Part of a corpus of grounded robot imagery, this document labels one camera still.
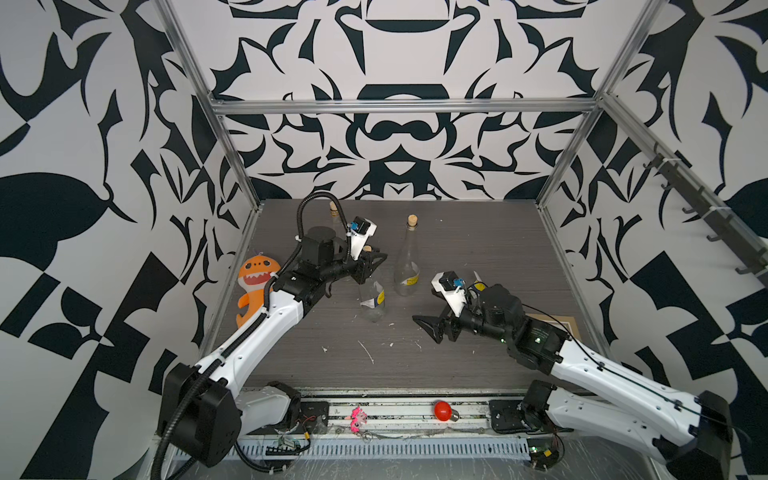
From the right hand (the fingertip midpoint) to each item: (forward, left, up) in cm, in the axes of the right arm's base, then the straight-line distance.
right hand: (422, 300), depth 71 cm
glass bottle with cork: (+3, +12, -8) cm, 15 cm away
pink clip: (-21, +16, -21) cm, 33 cm away
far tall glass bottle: (+15, +2, -12) cm, 20 cm away
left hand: (+13, +10, +4) cm, 17 cm away
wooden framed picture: (+4, -45, -22) cm, 50 cm away
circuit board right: (-28, -28, -23) cm, 46 cm away
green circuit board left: (-27, +31, -17) cm, 44 cm away
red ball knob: (-19, -5, -19) cm, 28 cm away
